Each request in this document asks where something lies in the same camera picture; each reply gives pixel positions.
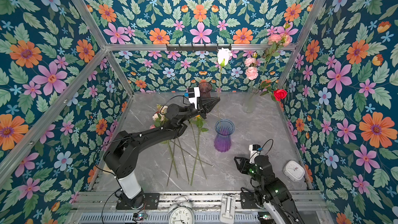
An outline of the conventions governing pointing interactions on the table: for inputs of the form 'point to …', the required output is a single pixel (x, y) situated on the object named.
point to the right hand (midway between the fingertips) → (236, 159)
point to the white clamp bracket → (227, 210)
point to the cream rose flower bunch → (157, 118)
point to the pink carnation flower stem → (251, 71)
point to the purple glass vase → (224, 128)
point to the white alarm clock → (180, 211)
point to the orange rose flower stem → (199, 122)
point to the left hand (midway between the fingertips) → (220, 96)
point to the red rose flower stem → (278, 95)
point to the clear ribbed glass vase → (249, 106)
